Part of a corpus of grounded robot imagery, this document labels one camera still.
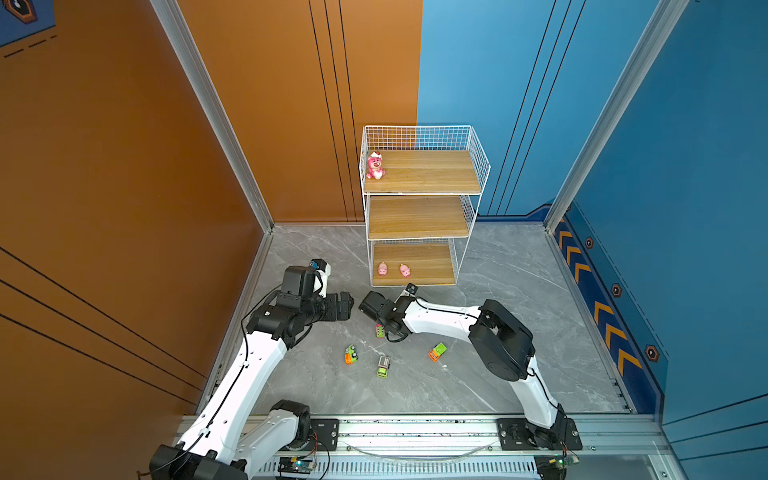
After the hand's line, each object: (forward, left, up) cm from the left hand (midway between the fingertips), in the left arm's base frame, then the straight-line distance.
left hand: (338, 297), depth 78 cm
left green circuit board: (-35, +8, -19) cm, 40 cm away
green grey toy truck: (-12, -12, -16) cm, 24 cm away
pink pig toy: (+20, -11, -15) cm, 27 cm away
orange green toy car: (-9, -2, -16) cm, 19 cm away
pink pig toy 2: (+20, -19, -15) cm, 31 cm away
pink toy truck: (-10, -12, +1) cm, 15 cm away
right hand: (+3, -12, -18) cm, 22 cm away
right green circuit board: (-33, -54, -17) cm, 66 cm away
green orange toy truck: (-8, -28, -15) cm, 33 cm away
